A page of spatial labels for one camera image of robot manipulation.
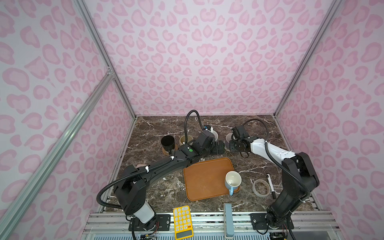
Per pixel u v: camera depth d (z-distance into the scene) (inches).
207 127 28.4
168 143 37.7
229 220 29.2
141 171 17.8
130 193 16.7
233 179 33.7
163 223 28.8
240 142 27.9
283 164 19.0
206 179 34.4
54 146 22.4
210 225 28.8
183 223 28.3
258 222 28.8
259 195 32.0
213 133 25.5
